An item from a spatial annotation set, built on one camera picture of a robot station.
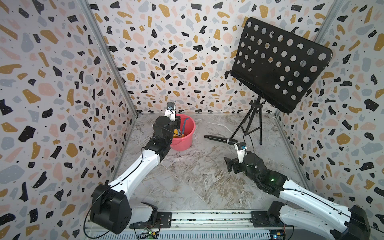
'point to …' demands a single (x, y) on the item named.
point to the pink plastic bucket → (187, 126)
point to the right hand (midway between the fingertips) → (232, 155)
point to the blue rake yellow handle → (182, 134)
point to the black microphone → (229, 141)
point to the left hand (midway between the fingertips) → (173, 109)
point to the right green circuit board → (276, 234)
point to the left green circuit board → (149, 235)
